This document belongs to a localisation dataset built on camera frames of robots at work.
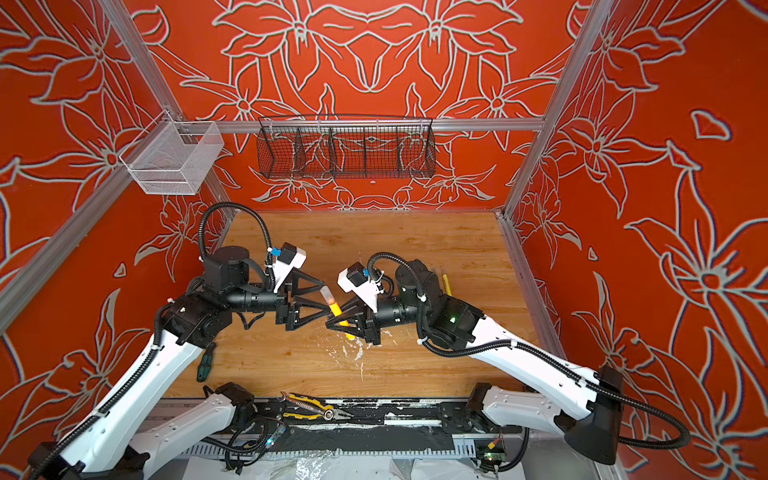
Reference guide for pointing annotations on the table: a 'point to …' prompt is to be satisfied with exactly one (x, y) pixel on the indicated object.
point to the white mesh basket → (179, 158)
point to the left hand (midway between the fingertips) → (323, 296)
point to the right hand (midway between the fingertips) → (326, 324)
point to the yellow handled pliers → (327, 412)
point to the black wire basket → (344, 145)
